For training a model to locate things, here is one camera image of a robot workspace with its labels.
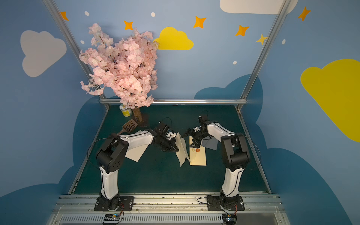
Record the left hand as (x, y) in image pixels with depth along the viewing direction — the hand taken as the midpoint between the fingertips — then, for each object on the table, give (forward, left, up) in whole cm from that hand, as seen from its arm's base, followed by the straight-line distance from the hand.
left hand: (179, 148), depth 91 cm
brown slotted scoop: (+20, +41, -5) cm, 46 cm away
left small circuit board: (-38, +35, -8) cm, 52 cm away
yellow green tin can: (+32, +44, 0) cm, 54 cm away
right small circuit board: (-37, -28, -6) cm, 47 cm away
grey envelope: (+7, -22, -4) cm, 23 cm away
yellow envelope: (-3, -12, -5) cm, 14 cm away
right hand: (+5, -4, +3) cm, 7 cm away
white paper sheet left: (-12, +18, +27) cm, 35 cm away
